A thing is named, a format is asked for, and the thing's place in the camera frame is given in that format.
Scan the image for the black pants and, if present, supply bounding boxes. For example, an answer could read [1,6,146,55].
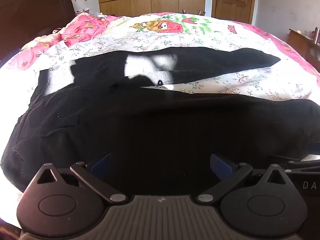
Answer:
[0,46,320,193]

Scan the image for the pink cartoon quilt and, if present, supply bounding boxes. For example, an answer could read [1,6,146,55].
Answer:
[8,11,320,81]

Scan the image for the floral white bed sheet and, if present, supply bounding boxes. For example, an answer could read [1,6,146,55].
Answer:
[0,29,320,228]

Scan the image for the wooden side table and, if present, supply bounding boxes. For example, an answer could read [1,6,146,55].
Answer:
[288,29,320,72]

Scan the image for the metal thermos bottle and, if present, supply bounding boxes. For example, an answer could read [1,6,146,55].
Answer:
[313,27,320,44]

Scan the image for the wooden door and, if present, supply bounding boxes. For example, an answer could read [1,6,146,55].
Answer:
[212,0,255,24]

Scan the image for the dark wooden headboard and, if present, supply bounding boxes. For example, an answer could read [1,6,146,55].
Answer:
[0,0,75,65]

